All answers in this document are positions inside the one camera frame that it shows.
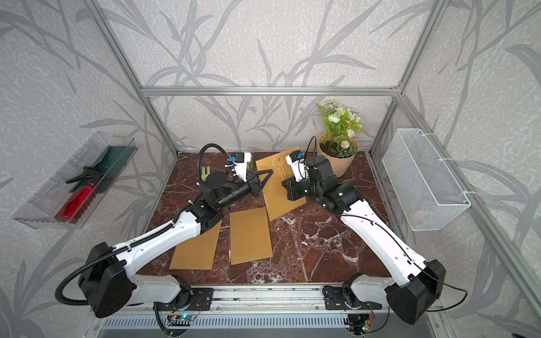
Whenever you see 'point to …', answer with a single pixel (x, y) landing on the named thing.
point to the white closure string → (282, 172)
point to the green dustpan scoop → (104, 172)
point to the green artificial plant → (340, 127)
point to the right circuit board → (366, 325)
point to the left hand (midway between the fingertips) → (272, 173)
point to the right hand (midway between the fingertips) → (282, 182)
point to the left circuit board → (181, 320)
